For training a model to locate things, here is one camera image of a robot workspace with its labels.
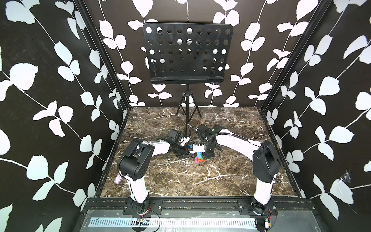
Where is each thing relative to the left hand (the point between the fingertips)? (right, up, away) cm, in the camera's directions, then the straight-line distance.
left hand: (194, 152), depth 90 cm
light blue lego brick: (+3, 0, -8) cm, 9 cm away
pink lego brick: (+1, -4, -4) cm, 6 cm away
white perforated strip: (-11, -31, -20) cm, 38 cm away
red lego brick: (+4, -4, -4) cm, 7 cm away
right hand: (+6, +1, -3) cm, 7 cm away
